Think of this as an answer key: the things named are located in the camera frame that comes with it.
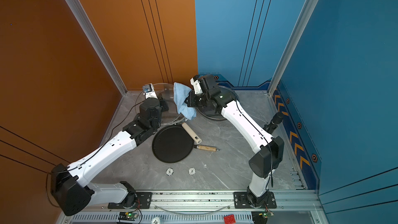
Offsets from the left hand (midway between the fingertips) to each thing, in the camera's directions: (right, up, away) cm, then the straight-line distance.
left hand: (159, 92), depth 74 cm
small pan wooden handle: (+2, -29, +17) cm, 34 cm away
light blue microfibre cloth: (+11, 0, -2) cm, 11 cm away
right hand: (+13, -4, 0) cm, 14 cm away
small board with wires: (+50, -56, -5) cm, 75 cm away
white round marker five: (+3, -42, +8) cm, 43 cm away
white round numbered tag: (+2, -54, -11) cm, 55 cm away
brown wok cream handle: (+16, -23, +9) cm, 29 cm away
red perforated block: (+33, -57, -7) cm, 66 cm away
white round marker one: (+15, -42, +8) cm, 45 cm away
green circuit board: (-14, -57, -4) cm, 59 cm away
